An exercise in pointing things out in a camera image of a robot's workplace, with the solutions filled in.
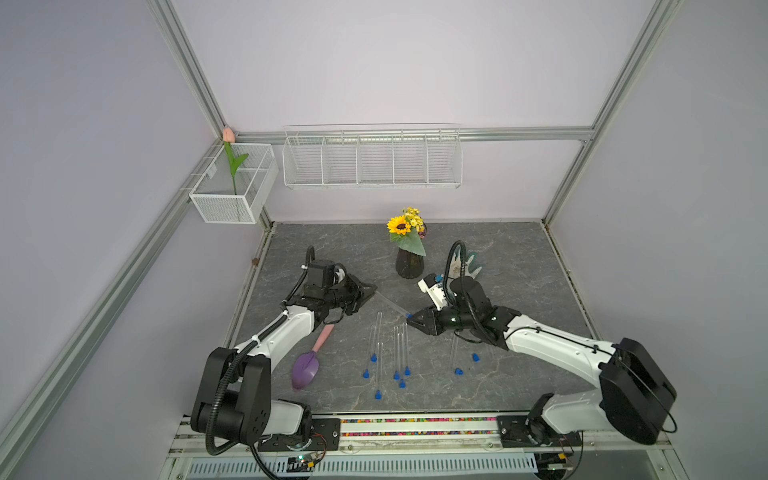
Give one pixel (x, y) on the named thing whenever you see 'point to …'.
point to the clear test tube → (390, 301)
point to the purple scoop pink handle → (307, 366)
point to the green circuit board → (299, 464)
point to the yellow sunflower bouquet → (408, 231)
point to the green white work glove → (460, 268)
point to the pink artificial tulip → (235, 162)
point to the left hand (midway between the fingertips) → (379, 288)
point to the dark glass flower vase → (409, 265)
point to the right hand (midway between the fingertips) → (409, 319)
